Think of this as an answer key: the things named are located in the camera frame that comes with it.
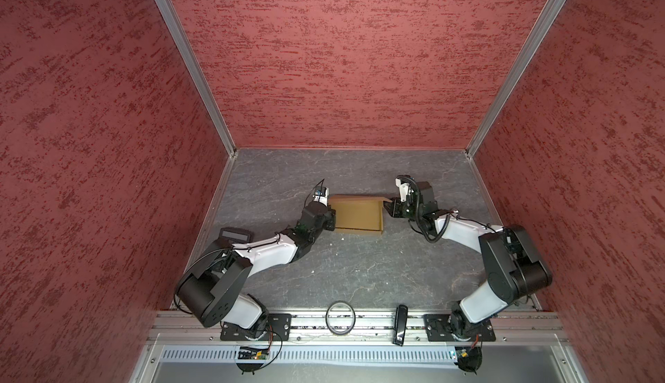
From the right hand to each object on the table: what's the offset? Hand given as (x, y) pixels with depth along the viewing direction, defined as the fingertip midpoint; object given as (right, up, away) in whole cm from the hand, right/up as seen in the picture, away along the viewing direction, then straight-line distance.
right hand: (382, 207), depth 93 cm
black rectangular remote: (+2, -31, -20) cm, 37 cm away
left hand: (-19, -1, -3) cm, 19 cm away
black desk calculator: (-53, -10, -3) cm, 54 cm away
